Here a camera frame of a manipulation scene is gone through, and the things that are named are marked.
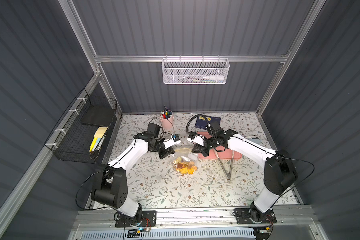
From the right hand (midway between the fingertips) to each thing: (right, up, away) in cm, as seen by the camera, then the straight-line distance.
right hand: (195, 148), depth 84 cm
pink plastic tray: (+20, -5, +10) cm, 23 cm away
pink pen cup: (-17, +21, +21) cm, 34 cm away
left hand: (-13, -2, 0) cm, 13 cm away
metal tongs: (+19, -16, +2) cm, 25 cm away
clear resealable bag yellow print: (-6, -8, +5) cm, 11 cm away
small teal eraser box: (+43, +4, +18) cm, 47 cm away
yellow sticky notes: (-49, +8, -12) cm, 51 cm away
